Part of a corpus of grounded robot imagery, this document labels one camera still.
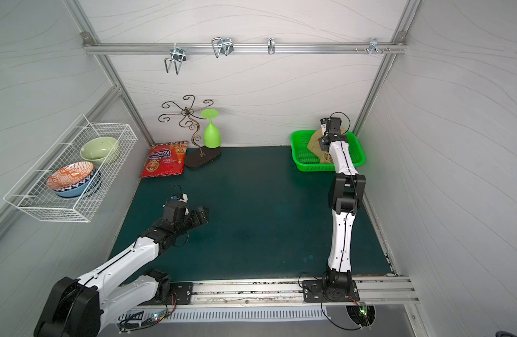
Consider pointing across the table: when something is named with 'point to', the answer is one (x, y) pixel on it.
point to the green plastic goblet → (212, 137)
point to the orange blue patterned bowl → (72, 180)
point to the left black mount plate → (183, 290)
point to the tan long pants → (314, 144)
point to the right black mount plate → (316, 291)
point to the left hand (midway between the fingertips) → (201, 213)
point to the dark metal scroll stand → (195, 158)
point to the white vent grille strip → (217, 315)
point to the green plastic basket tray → (305, 161)
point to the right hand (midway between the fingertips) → (334, 136)
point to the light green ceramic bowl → (97, 149)
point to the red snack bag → (164, 159)
